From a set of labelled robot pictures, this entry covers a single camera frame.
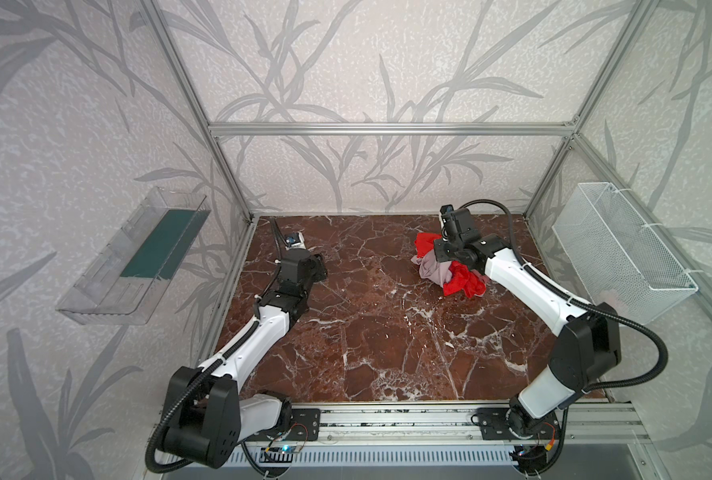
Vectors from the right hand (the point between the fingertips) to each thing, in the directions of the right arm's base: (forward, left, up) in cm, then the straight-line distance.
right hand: (444, 235), depth 88 cm
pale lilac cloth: (-6, +3, -10) cm, 12 cm away
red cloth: (-9, -6, -11) cm, 16 cm away
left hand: (-4, +37, 0) cm, 37 cm away
